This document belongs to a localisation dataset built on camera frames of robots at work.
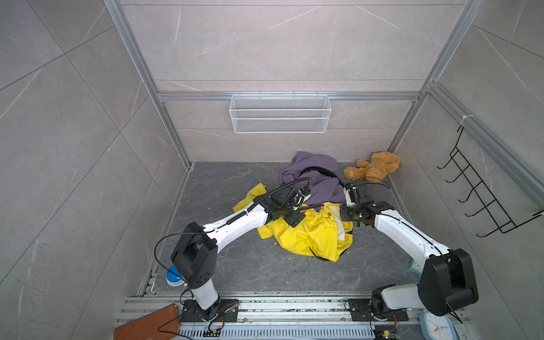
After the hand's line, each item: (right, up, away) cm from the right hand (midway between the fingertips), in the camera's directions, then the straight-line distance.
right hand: (348, 210), depth 88 cm
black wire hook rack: (+36, +8, -21) cm, 42 cm away
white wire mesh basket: (-29, +45, +12) cm, 55 cm away
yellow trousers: (-12, -8, -4) cm, 15 cm away
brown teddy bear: (+16, +17, +10) cm, 26 cm away
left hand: (-22, +2, -4) cm, 22 cm away
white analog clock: (+22, -36, -20) cm, 47 cm away
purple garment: (-8, +18, +23) cm, 30 cm away
